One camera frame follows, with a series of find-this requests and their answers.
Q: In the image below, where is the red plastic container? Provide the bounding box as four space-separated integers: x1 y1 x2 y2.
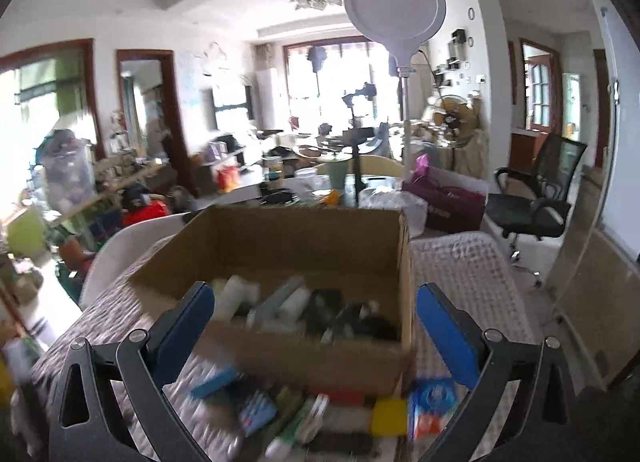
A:
122 199 171 228

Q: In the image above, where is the black remote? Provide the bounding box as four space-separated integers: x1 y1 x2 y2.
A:
305 432 376 458

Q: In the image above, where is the yellow block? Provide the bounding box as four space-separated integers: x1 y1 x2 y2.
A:
371 398 407 437

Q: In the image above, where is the brown wooden door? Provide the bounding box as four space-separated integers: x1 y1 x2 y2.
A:
520 38 563 135

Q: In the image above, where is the black phone tripod stand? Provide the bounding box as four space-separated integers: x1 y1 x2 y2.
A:
342 82 378 208

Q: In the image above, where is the grey long box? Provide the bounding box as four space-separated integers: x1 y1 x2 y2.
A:
247 276 306 330

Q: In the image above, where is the maroon shopping bag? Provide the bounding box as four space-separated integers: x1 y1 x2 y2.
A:
402 154 487 235

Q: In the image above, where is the white tube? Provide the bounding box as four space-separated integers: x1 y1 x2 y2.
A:
265 394 331 458

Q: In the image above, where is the light blue small box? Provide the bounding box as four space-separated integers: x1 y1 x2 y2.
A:
190 367 241 400

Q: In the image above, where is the electric fan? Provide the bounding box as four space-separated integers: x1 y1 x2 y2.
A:
431 94 476 145

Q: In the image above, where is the white round floor lamp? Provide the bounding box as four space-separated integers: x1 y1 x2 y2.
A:
343 0 447 183

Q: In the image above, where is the blue and white packet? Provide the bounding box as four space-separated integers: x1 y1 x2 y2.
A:
407 377 458 440

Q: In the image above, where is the green snack packet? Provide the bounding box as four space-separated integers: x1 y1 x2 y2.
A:
270 387 306 443

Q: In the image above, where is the white curved headboard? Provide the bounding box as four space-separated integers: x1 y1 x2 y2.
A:
82 214 201 305

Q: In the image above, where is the green bucket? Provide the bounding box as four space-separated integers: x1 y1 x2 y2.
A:
5 212 48 258

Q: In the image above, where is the dark blue calculator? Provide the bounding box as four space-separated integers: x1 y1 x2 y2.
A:
237 387 278 438

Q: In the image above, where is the black pouch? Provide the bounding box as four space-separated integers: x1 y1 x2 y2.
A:
305 289 401 343

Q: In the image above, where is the brown cardboard box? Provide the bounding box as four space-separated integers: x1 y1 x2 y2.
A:
129 204 416 395

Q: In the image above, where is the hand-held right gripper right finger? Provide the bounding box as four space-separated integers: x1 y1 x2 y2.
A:
416 283 582 462

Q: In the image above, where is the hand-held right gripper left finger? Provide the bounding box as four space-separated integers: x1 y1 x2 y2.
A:
48 282 216 462

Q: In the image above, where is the black office chair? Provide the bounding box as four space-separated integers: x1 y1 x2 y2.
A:
487 132 588 263

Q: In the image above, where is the teal vase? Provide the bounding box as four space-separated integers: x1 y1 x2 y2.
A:
325 154 353 190

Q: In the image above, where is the white plastic bottle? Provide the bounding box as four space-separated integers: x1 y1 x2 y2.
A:
210 277 261 320

